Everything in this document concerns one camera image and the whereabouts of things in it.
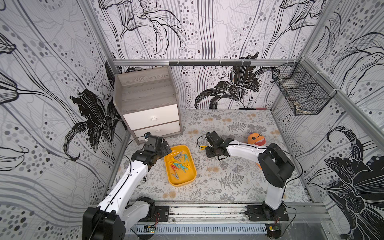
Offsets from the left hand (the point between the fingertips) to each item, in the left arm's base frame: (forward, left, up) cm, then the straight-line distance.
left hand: (163, 152), depth 83 cm
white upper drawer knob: (+15, +6, +11) cm, 20 cm away
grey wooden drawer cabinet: (+20, +9, +20) cm, 29 cm away
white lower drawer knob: (+16, +7, -3) cm, 18 cm away
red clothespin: (-4, -5, -10) cm, 12 cm away
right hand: (+8, -27, -10) cm, 30 cm away
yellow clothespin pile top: (+11, -23, -11) cm, 28 cm away
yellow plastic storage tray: (+4, -9, -10) cm, 14 cm away
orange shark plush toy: (+13, -56, -2) cm, 58 cm away
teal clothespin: (-3, -9, -12) cm, 15 cm away
